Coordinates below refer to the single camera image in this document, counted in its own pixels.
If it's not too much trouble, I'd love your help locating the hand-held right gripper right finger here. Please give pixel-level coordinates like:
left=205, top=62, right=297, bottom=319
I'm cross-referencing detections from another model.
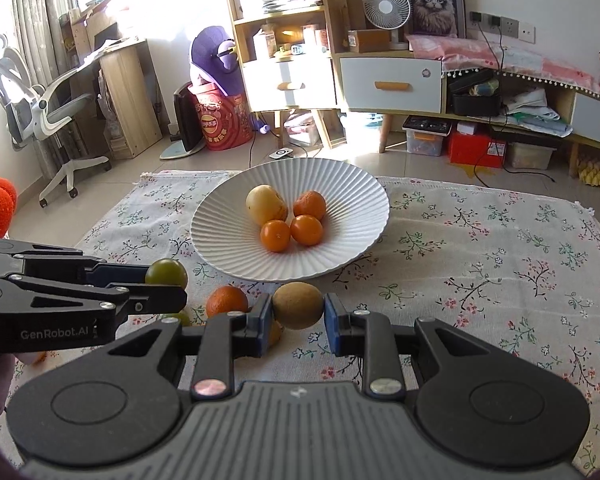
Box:
left=324, top=292, right=503, bottom=402

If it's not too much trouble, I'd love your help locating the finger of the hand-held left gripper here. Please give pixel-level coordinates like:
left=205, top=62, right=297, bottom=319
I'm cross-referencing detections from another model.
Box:
left=0, top=276, right=189, bottom=325
left=0, top=238, right=149, bottom=289

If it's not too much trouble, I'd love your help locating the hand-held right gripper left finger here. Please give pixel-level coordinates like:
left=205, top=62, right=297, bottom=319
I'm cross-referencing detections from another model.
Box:
left=105, top=292, right=275, bottom=402

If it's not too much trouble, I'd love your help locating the brown kiwi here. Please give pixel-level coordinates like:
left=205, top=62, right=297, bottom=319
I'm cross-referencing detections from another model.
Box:
left=272, top=281, right=325, bottom=330

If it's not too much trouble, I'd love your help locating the rough orange tangerine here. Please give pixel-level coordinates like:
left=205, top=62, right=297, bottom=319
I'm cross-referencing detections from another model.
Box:
left=293, top=190, right=327, bottom=222
left=206, top=285, right=250, bottom=318

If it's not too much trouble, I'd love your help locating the white ribbed bowl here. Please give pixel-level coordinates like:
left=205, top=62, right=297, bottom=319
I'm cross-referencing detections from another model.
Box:
left=190, top=157, right=391, bottom=282

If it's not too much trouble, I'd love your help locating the yellow pear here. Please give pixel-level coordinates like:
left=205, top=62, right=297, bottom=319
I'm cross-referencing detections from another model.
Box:
left=245, top=184, right=289, bottom=226

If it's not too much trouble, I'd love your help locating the floral tablecloth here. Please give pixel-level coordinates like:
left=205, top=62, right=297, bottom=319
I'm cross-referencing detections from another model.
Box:
left=0, top=170, right=600, bottom=476

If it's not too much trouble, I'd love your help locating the black panel on round base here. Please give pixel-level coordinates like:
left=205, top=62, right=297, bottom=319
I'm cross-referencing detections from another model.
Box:
left=159, top=82, right=207, bottom=161

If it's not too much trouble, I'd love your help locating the wooden desk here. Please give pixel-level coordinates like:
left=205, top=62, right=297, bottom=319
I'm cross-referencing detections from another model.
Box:
left=70, top=10, right=163, bottom=161

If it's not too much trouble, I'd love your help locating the red round bucket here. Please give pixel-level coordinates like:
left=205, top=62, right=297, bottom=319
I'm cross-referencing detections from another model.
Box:
left=187, top=82, right=255, bottom=152

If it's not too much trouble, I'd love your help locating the clear storage box with lid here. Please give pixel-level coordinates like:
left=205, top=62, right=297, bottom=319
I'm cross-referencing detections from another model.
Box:
left=285, top=112, right=326, bottom=148

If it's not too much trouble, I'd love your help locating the white office chair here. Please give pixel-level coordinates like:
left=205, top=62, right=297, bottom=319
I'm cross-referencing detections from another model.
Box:
left=0, top=34, right=112, bottom=208

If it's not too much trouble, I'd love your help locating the plastic box with black lid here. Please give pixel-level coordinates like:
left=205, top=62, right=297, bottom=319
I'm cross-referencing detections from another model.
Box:
left=402, top=115, right=453, bottom=157

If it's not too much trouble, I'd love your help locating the red box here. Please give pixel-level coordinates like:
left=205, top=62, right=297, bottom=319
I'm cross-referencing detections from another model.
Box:
left=447, top=130, right=508, bottom=168

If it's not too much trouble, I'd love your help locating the purple plush toy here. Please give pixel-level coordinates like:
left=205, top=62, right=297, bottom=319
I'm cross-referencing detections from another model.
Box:
left=190, top=25, right=243, bottom=98

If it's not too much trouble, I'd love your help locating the wooden shelf cabinet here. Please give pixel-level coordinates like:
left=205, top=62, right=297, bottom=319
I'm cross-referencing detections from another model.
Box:
left=223, top=0, right=348, bottom=150

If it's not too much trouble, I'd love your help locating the white drawer cabinet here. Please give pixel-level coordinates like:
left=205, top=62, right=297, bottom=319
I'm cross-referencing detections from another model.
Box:
left=332, top=50, right=448, bottom=153

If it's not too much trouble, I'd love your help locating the clear plastic box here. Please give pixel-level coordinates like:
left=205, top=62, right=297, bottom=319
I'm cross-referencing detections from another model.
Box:
left=507, top=140, right=556, bottom=170

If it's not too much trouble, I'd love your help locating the black storage box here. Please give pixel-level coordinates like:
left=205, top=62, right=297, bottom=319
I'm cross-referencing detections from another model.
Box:
left=450, top=67, right=503, bottom=116

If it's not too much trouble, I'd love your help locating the grey curtain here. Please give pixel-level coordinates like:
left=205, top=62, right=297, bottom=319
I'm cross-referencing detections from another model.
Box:
left=10, top=0, right=81, bottom=91

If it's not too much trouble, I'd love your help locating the white carton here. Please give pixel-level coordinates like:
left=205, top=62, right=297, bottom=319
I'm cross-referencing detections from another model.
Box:
left=252, top=27, right=277, bottom=61

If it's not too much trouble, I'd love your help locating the small cardboard box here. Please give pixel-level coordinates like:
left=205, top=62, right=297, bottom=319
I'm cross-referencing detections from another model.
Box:
left=347, top=29, right=392, bottom=53

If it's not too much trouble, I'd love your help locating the pile of folded white fabrics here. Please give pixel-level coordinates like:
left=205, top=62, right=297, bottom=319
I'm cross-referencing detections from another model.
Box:
left=502, top=87, right=573, bottom=136

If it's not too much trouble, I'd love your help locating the yellow egg tray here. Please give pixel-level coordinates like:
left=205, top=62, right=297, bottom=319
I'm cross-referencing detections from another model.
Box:
left=577, top=157, right=600, bottom=188

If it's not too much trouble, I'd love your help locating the pink patterned cloth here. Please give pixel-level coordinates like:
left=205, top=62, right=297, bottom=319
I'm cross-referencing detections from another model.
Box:
left=411, top=35, right=600, bottom=103

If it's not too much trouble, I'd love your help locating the white desk fan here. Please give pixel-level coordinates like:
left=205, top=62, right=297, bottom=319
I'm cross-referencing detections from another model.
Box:
left=363, top=0, right=412, bottom=51

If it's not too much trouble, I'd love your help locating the framed cat picture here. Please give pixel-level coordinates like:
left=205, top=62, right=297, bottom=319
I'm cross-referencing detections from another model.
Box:
left=394, top=0, right=467, bottom=41

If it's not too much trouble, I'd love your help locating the long low wooden cabinet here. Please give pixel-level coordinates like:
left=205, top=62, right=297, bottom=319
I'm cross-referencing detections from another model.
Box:
left=440, top=67, right=600, bottom=178

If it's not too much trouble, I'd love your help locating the black power cable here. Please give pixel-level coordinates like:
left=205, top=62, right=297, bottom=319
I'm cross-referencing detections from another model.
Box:
left=472, top=22, right=556, bottom=183

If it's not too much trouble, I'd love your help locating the grey wall socket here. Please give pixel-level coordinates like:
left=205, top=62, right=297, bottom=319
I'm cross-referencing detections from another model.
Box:
left=469, top=10, right=520, bottom=37

